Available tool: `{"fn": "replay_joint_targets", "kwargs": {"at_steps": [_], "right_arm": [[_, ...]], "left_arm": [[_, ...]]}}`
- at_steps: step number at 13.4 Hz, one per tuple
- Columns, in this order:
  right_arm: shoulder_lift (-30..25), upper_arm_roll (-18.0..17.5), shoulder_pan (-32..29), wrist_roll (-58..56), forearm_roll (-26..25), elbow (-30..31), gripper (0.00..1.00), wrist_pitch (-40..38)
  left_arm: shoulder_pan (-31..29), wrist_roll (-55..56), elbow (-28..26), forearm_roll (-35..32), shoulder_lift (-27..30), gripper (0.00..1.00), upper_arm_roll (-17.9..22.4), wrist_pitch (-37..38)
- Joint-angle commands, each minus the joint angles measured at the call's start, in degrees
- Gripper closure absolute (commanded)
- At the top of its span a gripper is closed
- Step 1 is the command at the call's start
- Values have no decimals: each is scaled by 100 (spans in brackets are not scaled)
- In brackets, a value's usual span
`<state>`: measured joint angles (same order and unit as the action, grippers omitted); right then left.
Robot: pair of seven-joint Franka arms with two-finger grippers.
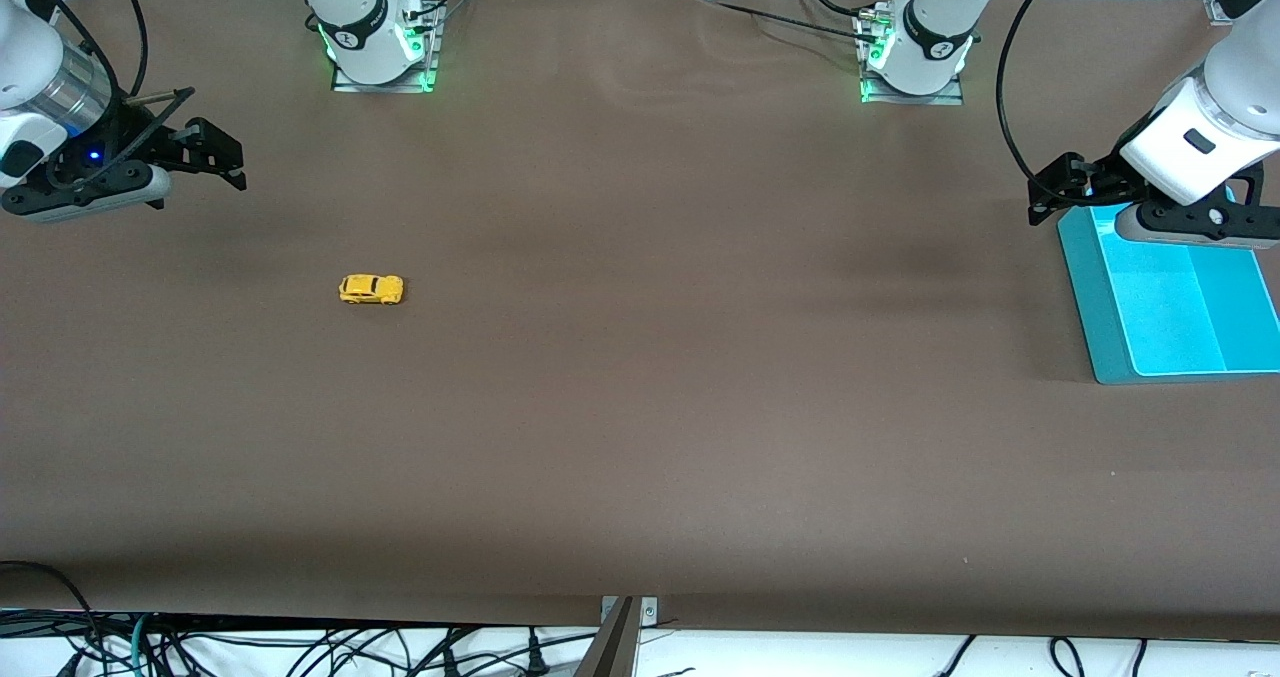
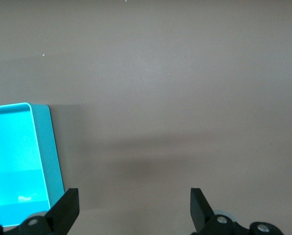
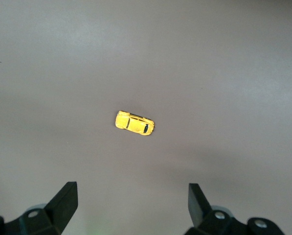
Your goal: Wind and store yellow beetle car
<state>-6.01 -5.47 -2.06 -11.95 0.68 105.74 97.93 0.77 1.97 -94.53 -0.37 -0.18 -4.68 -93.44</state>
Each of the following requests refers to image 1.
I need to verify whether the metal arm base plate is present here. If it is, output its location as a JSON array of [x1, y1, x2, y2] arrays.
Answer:
[[858, 9, 967, 106], [331, 5, 441, 94]]

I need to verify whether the teal plastic storage bin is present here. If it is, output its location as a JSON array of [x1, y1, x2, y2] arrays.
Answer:
[[1057, 185, 1280, 386]]

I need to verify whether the grey metal pole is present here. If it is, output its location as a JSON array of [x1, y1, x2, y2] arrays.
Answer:
[[573, 597, 642, 677]]

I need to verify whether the thick black looped cable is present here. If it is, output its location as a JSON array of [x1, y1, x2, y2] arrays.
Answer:
[[0, 560, 103, 677]]

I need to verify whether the small metal table bracket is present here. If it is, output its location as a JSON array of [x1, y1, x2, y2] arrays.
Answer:
[[600, 596, 660, 626]]

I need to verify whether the tangled black cable bundle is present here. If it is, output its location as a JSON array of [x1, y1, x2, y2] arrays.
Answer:
[[150, 620, 601, 677]]

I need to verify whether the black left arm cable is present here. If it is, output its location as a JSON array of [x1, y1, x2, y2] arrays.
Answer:
[[995, 0, 1074, 188]]

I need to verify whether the short black table cable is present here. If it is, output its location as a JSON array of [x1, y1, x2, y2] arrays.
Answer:
[[795, 0, 881, 21]]

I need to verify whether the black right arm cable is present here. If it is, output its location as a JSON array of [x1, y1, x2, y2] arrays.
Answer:
[[40, 0, 151, 100]]

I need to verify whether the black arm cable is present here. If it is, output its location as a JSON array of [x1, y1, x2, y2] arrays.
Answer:
[[995, 0, 1074, 188], [40, 0, 151, 100]]

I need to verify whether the long black table cable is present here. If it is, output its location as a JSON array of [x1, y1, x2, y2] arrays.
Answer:
[[700, 0, 887, 48]]

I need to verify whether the yellow beetle toy car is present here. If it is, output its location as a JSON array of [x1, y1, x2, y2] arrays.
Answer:
[[338, 274, 405, 306]]

